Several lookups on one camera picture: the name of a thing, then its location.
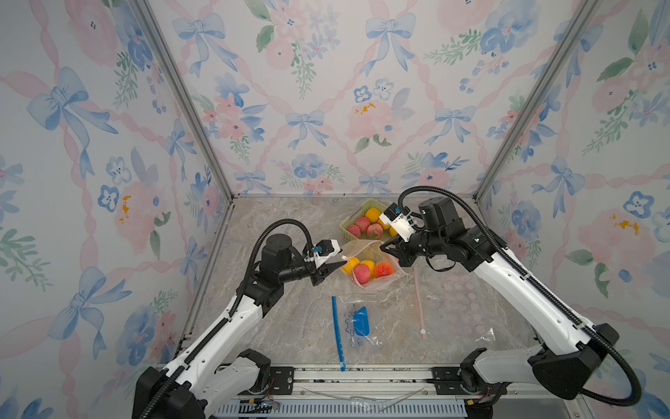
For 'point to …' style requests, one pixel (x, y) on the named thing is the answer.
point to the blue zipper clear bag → (358, 319)
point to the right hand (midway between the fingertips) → (385, 244)
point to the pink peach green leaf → (374, 230)
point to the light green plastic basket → (358, 212)
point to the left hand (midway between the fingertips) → (342, 254)
